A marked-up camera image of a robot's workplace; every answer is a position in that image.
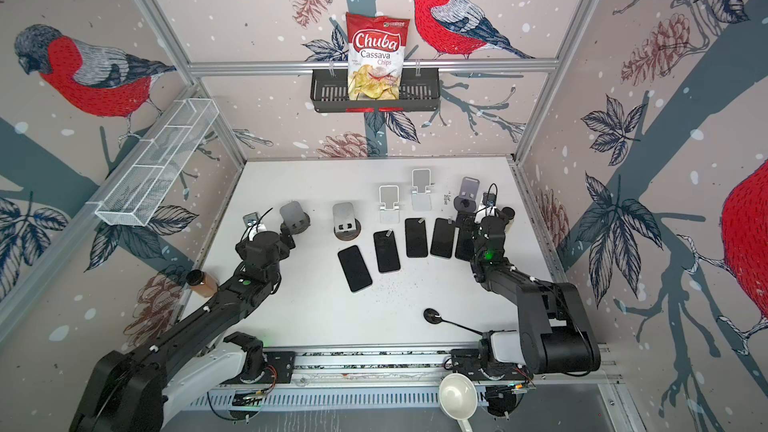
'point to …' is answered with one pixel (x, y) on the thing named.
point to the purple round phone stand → (466, 201)
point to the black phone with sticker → (416, 238)
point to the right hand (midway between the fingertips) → (475, 208)
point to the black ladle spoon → (433, 317)
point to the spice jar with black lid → (509, 212)
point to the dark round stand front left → (300, 230)
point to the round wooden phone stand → (346, 226)
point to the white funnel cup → (458, 398)
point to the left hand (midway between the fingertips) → (266, 230)
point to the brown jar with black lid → (202, 283)
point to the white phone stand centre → (389, 200)
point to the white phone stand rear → (421, 197)
